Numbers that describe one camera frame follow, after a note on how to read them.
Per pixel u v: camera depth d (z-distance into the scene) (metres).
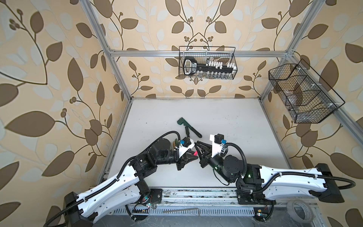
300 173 0.44
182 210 0.71
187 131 0.99
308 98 0.72
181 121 1.05
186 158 0.59
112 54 0.92
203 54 0.90
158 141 0.57
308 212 0.68
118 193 0.57
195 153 0.62
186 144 0.55
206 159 0.53
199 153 0.60
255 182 0.47
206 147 0.58
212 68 0.83
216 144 0.52
